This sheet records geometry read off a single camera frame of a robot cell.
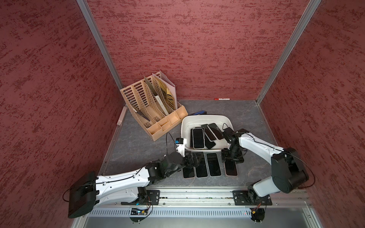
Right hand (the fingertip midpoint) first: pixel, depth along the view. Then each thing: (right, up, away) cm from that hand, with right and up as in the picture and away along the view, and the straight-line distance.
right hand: (229, 163), depth 83 cm
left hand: (-20, +7, -10) cm, 23 cm away
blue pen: (-12, +31, +28) cm, 43 cm away
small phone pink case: (0, -1, -3) cm, 3 cm away
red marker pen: (+6, +43, +40) cm, 59 cm away
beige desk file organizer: (-54, +40, +24) cm, 72 cm away
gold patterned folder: (-38, +45, +8) cm, 59 cm away
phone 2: (-8, -3, +5) cm, 10 cm away
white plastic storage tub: (-24, +24, +21) cm, 39 cm away
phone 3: (-16, -5, 0) cm, 17 cm away
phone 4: (-10, +14, +12) cm, 21 cm away
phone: (-17, +12, +14) cm, 25 cm away
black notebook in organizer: (-63, +30, +29) cm, 75 cm away
